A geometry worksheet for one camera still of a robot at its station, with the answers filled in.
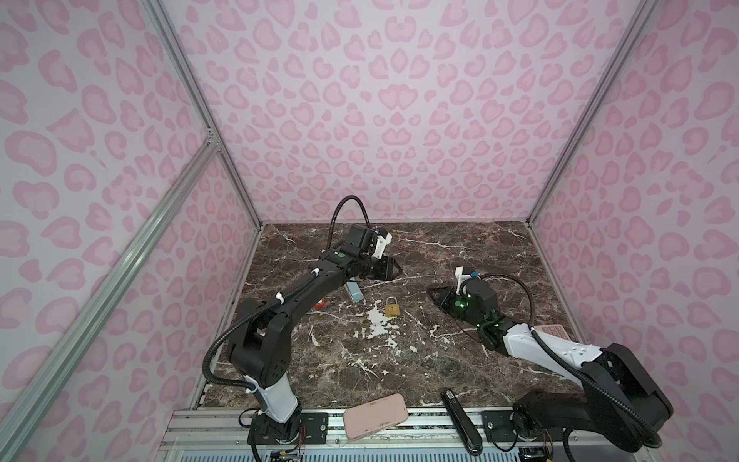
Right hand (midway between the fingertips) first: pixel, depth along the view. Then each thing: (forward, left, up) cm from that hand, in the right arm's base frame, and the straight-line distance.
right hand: (427, 289), depth 83 cm
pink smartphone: (-30, +14, -14) cm, 36 cm away
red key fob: (+2, +34, -13) cm, 36 cm away
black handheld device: (-31, -7, -11) cm, 34 cm away
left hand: (+5, +8, +3) cm, 10 cm away
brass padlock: (0, +10, -14) cm, 18 cm away
